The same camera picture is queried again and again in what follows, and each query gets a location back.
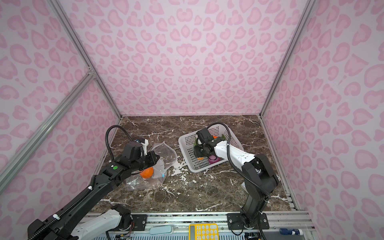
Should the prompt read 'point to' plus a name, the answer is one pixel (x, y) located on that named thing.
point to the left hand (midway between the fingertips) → (161, 154)
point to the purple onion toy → (213, 159)
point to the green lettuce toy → (195, 144)
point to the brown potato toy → (200, 158)
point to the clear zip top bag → (155, 174)
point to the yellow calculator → (203, 231)
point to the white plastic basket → (224, 132)
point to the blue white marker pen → (293, 231)
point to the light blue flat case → (163, 230)
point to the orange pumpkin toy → (147, 173)
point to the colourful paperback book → (243, 186)
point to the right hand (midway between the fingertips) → (198, 151)
